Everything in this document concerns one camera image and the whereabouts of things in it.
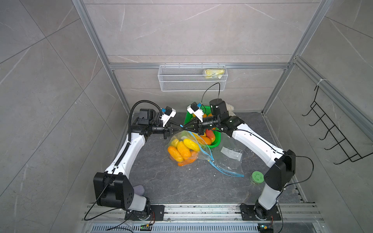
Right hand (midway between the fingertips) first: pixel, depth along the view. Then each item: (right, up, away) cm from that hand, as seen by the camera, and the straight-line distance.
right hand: (185, 127), depth 70 cm
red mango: (+17, -6, +29) cm, 35 cm away
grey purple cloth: (-26, -35, +10) cm, 45 cm away
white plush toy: (+34, +14, +41) cm, 55 cm away
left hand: (-1, 0, +3) cm, 3 cm away
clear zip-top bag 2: (+27, -18, +20) cm, 38 cm away
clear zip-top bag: (-1, -12, +12) cm, 17 cm away
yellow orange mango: (-6, -16, +12) cm, 21 cm away
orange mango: (+4, -17, +12) cm, 21 cm away
